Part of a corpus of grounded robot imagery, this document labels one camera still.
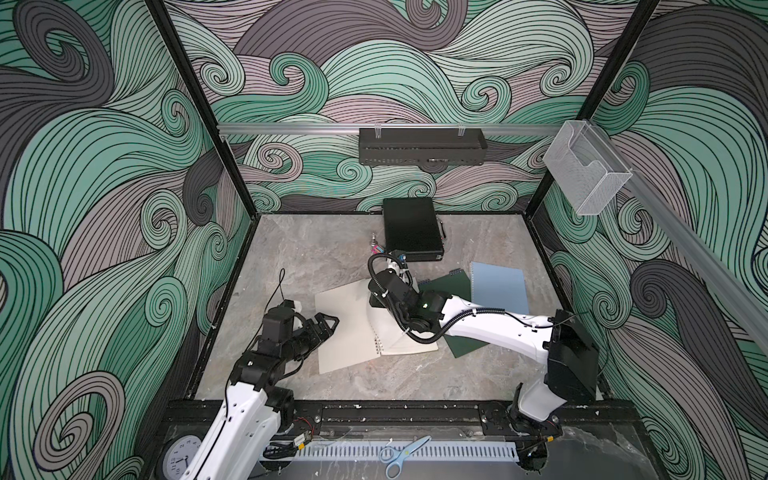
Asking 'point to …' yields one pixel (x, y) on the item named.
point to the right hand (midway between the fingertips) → (371, 287)
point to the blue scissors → (394, 456)
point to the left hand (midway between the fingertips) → (330, 326)
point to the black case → (412, 229)
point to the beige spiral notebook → (349, 330)
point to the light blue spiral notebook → (496, 286)
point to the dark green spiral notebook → (457, 283)
